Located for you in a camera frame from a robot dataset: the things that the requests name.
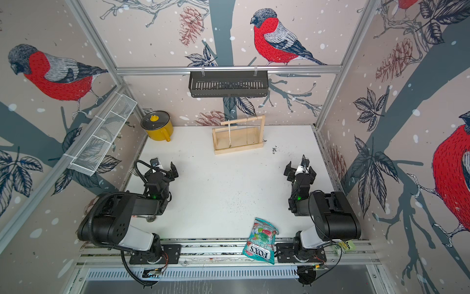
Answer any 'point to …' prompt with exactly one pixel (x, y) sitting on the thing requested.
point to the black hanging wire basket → (228, 85)
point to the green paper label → (347, 245)
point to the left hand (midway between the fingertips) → (165, 161)
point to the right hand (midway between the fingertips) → (301, 162)
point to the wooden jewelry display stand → (245, 134)
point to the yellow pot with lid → (158, 125)
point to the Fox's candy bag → (261, 243)
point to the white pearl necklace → (229, 136)
